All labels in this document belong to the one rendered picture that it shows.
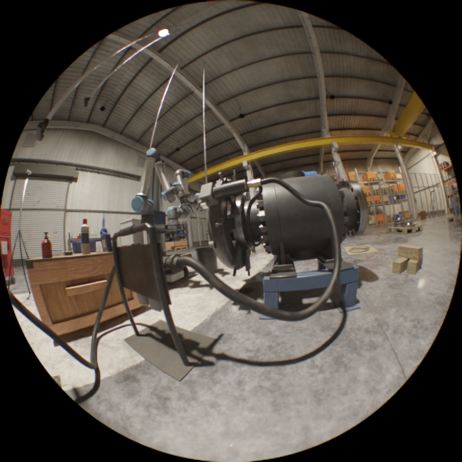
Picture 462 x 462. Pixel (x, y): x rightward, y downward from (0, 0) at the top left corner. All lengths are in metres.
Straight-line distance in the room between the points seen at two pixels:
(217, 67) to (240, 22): 2.79
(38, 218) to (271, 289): 9.53
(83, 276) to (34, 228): 8.47
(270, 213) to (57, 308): 1.41
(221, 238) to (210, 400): 0.80
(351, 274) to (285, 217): 0.51
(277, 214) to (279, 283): 0.39
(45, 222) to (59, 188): 1.89
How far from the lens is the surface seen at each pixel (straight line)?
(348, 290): 0.88
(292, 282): 0.77
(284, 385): 0.56
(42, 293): 1.04
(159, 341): 0.80
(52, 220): 9.10
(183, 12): 8.13
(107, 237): 1.04
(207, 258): 1.88
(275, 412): 0.52
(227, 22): 8.00
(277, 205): 0.84
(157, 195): 2.08
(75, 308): 1.04
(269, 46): 8.25
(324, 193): 0.90
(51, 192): 9.51
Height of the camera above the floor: 0.50
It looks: 2 degrees up
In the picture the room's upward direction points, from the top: 6 degrees counter-clockwise
